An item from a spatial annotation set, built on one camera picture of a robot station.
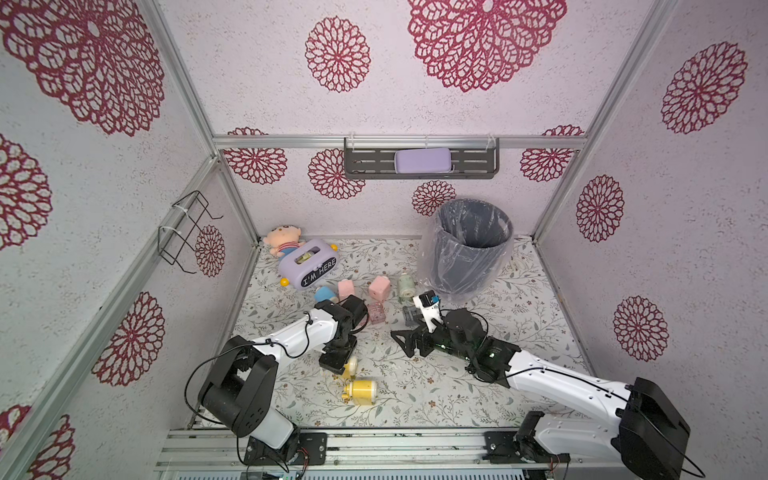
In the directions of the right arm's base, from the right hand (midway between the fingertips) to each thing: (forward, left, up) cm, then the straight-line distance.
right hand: (402, 323), depth 76 cm
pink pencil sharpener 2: (+18, +18, -11) cm, 28 cm away
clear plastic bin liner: (+25, -7, -3) cm, 26 cm away
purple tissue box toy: (+28, +31, -9) cm, 43 cm away
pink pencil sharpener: (+18, +7, -11) cm, 22 cm away
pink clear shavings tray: (+14, +8, -18) cm, 24 cm away
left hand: (-4, +15, -14) cm, 21 cm away
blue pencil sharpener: (+16, +25, -10) cm, 31 cm away
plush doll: (+40, +44, -11) cm, 60 cm away
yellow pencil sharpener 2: (-14, +10, -10) cm, 20 cm away
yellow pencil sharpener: (-8, +14, -11) cm, 19 cm away
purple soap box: (+47, -7, +18) cm, 51 cm away
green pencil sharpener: (+19, -2, -10) cm, 22 cm away
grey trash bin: (+31, -23, -2) cm, 39 cm away
